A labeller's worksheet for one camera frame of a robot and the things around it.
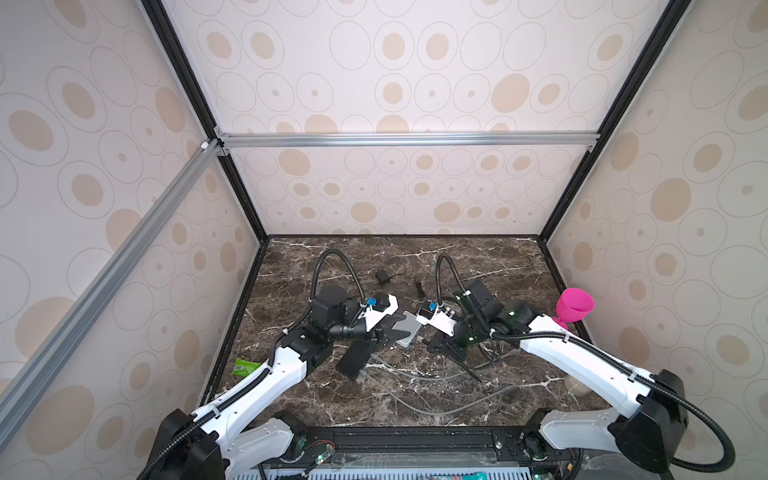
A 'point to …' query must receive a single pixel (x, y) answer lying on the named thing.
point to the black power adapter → (383, 276)
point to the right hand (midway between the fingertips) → (432, 344)
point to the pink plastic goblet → (572, 306)
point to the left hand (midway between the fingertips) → (410, 328)
